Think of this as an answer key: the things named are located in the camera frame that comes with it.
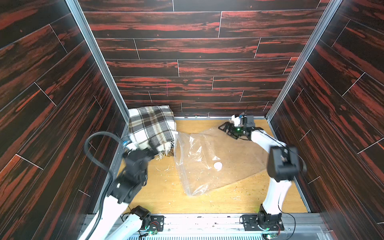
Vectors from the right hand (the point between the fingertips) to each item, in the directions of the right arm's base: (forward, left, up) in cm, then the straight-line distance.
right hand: (225, 129), depth 99 cm
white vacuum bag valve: (-22, +5, -11) cm, 25 cm away
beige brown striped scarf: (-5, +47, +5) cm, 48 cm away
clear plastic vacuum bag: (-17, +10, -12) cm, 23 cm away
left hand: (-27, +43, +19) cm, 54 cm away
